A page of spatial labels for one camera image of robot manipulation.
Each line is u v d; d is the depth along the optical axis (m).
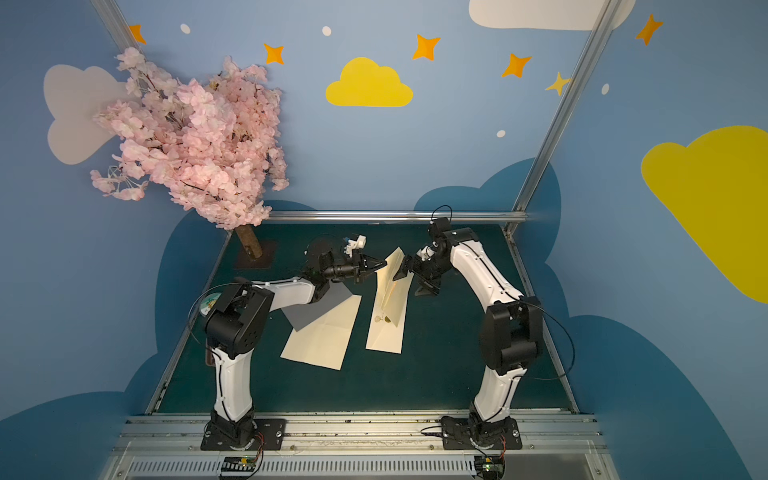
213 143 0.73
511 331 0.48
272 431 0.75
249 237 1.02
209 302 0.90
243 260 1.11
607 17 0.69
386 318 0.95
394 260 0.91
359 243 0.89
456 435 0.75
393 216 1.57
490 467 0.73
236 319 0.54
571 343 0.46
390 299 0.86
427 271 0.76
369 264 0.84
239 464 0.73
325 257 0.78
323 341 0.91
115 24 0.70
